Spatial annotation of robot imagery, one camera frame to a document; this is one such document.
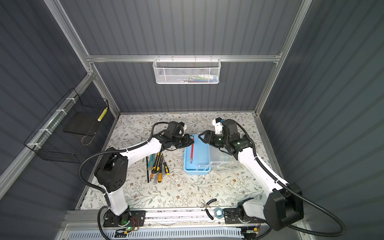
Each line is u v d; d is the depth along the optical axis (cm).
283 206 48
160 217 75
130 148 54
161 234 77
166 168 89
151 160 93
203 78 92
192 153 85
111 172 49
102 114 82
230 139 61
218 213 75
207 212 75
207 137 70
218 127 73
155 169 89
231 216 73
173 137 72
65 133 72
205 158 96
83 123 74
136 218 72
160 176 86
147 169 90
